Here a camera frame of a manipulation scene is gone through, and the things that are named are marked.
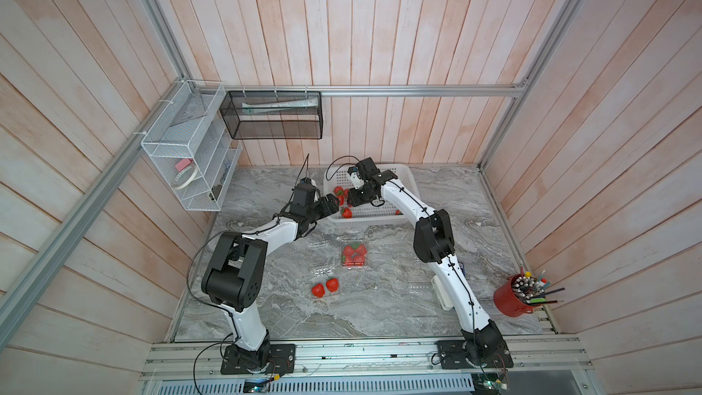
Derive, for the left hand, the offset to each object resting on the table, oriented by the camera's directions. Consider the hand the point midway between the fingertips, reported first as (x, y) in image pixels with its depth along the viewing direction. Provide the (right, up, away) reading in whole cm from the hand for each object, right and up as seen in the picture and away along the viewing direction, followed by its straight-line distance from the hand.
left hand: (332, 206), depth 96 cm
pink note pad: (-45, +14, -14) cm, 49 cm away
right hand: (+7, +2, +11) cm, 13 cm away
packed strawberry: (+10, -15, -3) cm, 19 cm away
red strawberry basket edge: (+6, -3, +6) cm, 8 cm away
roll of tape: (-44, +9, -15) cm, 48 cm away
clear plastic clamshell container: (+8, -17, -3) cm, 19 cm away
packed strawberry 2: (+1, -24, -11) cm, 27 cm away
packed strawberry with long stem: (+6, -15, -4) cm, 17 cm away
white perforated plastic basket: (+2, +9, +14) cm, 17 cm away
